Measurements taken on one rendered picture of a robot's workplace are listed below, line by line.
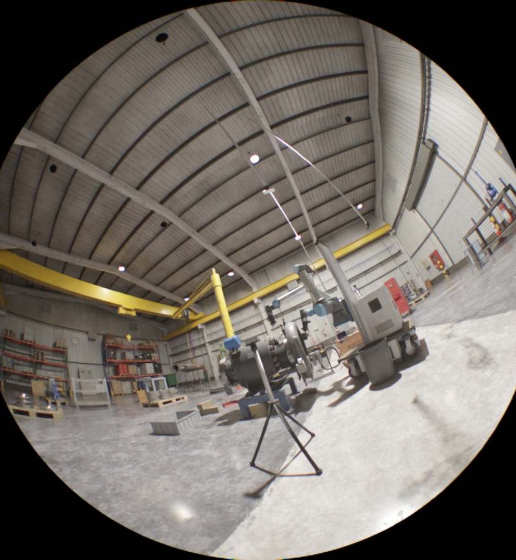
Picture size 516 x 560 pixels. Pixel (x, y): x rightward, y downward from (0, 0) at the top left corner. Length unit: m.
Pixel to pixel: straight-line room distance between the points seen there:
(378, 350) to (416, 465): 1.11
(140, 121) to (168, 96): 1.32
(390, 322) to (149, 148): 8.50
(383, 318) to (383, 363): 0.50
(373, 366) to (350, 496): 1.18
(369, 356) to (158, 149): 8.44
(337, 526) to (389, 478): 0.25
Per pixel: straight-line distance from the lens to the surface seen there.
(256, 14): 8.22
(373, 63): 10.36
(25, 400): 4.54
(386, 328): 1.98
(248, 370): 2.17
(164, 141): 7.95
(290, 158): 9.68
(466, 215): 9.63
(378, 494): 0.80
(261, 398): 2.08
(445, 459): 0.84
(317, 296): 2.03
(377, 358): 1.68
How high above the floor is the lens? 0.64
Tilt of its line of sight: 25 degrees up
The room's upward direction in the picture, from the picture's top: 20 degrees counter-clockwise
